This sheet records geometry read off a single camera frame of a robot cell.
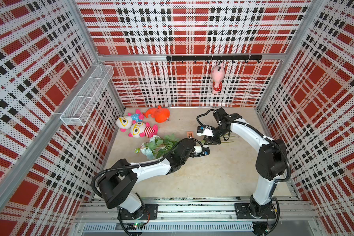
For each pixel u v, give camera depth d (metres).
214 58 0.89
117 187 0.43
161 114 1.09
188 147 0.63
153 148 0.79
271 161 0.48
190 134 0.98
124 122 1.04
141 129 0.99
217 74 0.91
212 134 0.77
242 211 0.72
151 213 0.74
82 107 0.90
